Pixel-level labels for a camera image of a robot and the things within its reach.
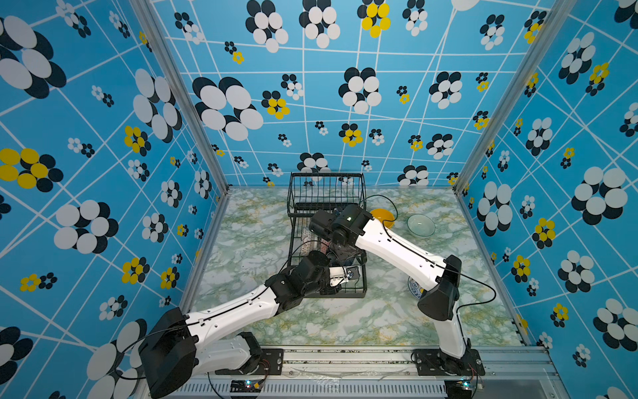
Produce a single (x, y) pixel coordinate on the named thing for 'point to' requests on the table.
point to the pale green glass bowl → (421, 224)
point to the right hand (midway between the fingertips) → (355, 247)
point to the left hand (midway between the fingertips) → (346, 264)
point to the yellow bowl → (384, 217)
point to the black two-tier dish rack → (309, 193)
